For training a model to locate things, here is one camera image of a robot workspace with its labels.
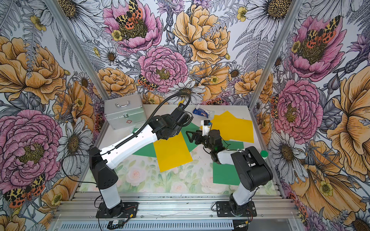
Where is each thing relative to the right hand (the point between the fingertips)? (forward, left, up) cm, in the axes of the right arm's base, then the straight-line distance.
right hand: (190, 134), depth 90 cm
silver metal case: (+18, +43, +3) cm, 47 cm away
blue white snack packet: (+27, -11, -9) cm, 31 cm away
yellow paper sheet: (-7, +12, -10) cm, 17 cm away
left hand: (-2, +11, +13) cm, 17 cm away
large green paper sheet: (-20, -21, -14) cm, 33 cm away
